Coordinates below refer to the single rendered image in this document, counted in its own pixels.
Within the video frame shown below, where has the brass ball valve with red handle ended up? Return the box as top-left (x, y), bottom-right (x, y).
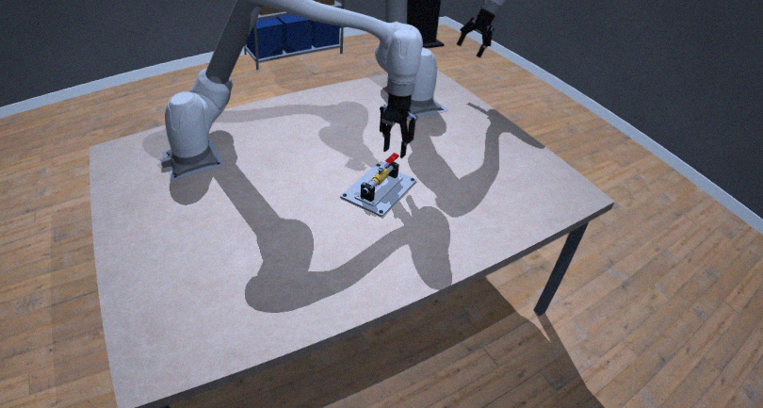
top-left (355, 153), bottom-right (403, 206)

